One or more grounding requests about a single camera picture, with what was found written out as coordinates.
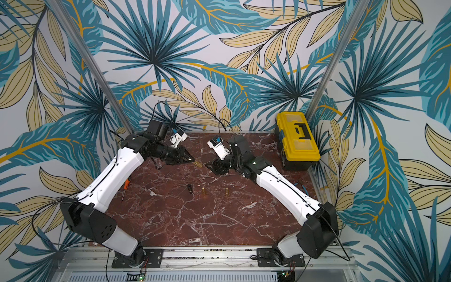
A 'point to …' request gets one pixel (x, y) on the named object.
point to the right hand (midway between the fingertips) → (212, 158)
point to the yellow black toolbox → (299, 145)
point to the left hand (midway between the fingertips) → (191, 162)
